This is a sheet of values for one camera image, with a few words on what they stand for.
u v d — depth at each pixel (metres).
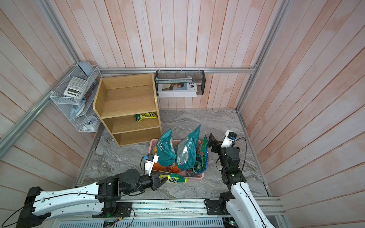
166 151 0.69
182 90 0.93
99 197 0.48
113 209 0.64
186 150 0.75
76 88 0.76
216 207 0.73
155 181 0.56
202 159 0.73
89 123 0.90
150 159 0.60
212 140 0.71
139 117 0.86
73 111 0.81
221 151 0.68
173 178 0.64
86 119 0.81
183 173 0.85
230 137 0.64
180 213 0.73
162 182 0.60
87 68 0.82
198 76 0.97
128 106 0.78
